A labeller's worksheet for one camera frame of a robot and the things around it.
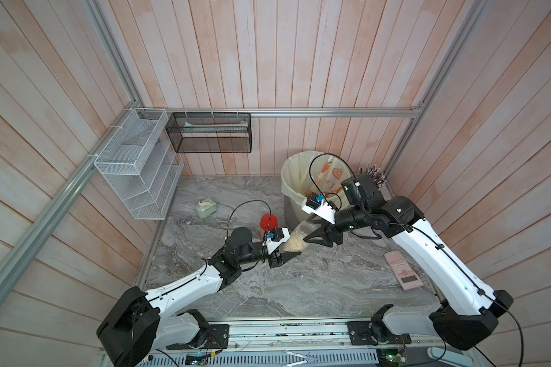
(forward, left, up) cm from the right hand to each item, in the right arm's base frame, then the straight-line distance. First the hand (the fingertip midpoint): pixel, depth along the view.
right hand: (307, 226), depth 66 cm
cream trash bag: (+34, -6, -10) cm, 36 cm away
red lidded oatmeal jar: (+13, +14, -20) cm, 27 cm away
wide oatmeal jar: (-3, +4, -4) cm, 6 cm away
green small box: (+24, +41, -23) cm, 53 cm away
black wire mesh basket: (+53, +41, -3) cm, 66 cm away
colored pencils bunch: (+35, -34, -14) cm, 51 cm away
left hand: (-2, +3, -9) cm, 9 cm away
